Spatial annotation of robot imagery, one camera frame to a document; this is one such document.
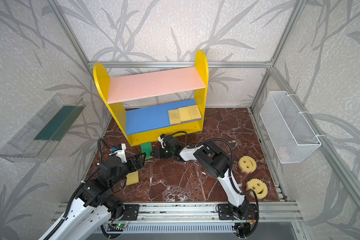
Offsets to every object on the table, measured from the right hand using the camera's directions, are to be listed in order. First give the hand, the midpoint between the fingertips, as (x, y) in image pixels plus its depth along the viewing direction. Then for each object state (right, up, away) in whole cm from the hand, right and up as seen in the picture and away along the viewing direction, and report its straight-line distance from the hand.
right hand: (153, 150), depth 92 cm
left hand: (0, +3, -17) cm, 18 cm away
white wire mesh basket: (+65, +11, -33) cm, 74 cm away
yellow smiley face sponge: (+61, -18, -14) cm, 65 cm away
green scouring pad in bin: (-34, +16, -29) cm, 47 cm away
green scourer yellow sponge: (-5, +1, +4) cm, 7 cm away
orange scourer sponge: (+13, +21, +1) cm, 25 cm away
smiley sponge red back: (+57, -7, -6) cm, 58 cm away
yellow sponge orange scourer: (+26, +24, +4) cm, 36 cm away
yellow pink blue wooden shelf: (-10, +32, +32) cm, 46 cm away
